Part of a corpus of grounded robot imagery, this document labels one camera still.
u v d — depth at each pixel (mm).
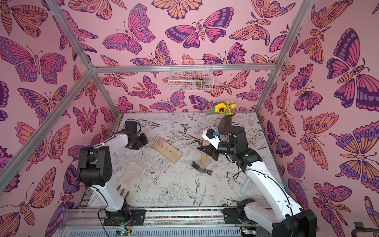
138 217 735
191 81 1061
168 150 947
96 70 926
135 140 839
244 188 813
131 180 854
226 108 876
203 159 756
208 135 577
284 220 386
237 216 723
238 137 548
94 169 496
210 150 623
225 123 1001
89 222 735
